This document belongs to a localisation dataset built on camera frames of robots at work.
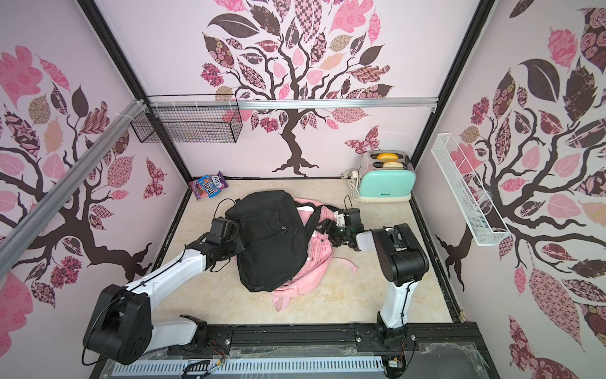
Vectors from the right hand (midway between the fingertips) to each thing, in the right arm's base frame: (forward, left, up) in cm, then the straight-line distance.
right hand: (316, 233), depth 96 cm
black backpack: (-2, +17, +6) cm, 18 cm away
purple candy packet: (+33, +48, 0) cm, 58 cm away
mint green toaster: (+21, -31, +12) cm, 39 cm away
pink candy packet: (+26, +57, 0) cm, 63 cm away
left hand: (-8, +29, +3) cm, 30 cm away
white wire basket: (-14, -47, +28) cm, 57 cm away
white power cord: (+32, -20, +1) cm, 37 cm away
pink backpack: (+6, -1, +3) cm, 7 cm away
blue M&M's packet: (+28, +51, +1) cm, 58 cm away
